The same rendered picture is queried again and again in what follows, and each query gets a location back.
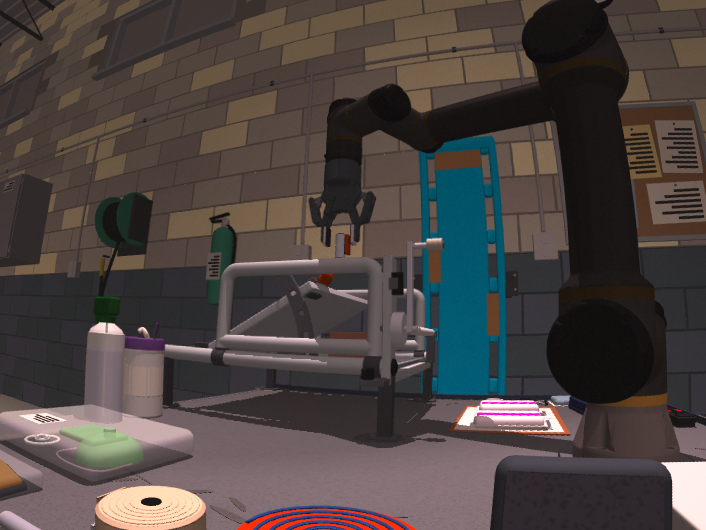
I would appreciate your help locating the white round hub knob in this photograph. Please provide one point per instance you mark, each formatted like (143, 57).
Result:
(402, 325)

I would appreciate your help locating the white bottle with green cap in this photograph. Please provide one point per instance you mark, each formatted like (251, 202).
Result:
(105, 358)

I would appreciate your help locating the green mask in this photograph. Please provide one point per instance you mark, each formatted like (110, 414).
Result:
(105, 445)

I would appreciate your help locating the white cylinder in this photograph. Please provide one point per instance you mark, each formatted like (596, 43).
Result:
(16, 521)

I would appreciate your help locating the brown pad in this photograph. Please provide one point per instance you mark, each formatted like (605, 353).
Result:
(8, 478)

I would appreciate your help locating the white side rail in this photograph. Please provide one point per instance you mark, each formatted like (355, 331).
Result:
(300, 309)

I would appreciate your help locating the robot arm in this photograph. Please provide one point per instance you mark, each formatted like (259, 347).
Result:
(596, 231)

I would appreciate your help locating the wall window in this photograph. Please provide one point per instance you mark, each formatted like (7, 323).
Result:
(165, 25)
(19, 94)

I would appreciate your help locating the white ambulance cot frame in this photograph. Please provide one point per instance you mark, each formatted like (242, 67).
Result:
(325, 353)

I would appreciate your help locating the tan tape roll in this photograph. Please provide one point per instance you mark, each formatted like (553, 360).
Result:
(150, 510)

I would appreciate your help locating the grey wall cabinet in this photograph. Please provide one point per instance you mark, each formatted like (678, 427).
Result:
(22, 218)

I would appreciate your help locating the brown notice board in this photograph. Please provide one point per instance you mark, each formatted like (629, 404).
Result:
(664, 171)

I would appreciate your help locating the green fire extinguisher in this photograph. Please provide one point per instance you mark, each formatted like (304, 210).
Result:
(222, 264)

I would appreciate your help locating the orange backrest knob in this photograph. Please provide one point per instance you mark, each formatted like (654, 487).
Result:
(325, 278)

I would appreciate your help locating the white canister with purple lid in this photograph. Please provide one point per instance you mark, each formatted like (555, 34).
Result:
(144, 375)

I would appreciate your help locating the grey wall socket box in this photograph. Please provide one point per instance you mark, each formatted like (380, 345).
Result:
(511, 282)

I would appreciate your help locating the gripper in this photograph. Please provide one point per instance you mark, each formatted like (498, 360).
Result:
(342, 185)

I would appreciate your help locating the dark grey box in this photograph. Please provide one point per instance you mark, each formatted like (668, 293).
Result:
(579, 493)

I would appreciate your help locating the white and orange rail latch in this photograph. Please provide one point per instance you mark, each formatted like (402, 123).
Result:
(342, 245)

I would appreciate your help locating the black device with red buttons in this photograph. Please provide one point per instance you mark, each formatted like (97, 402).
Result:
(686, 416)

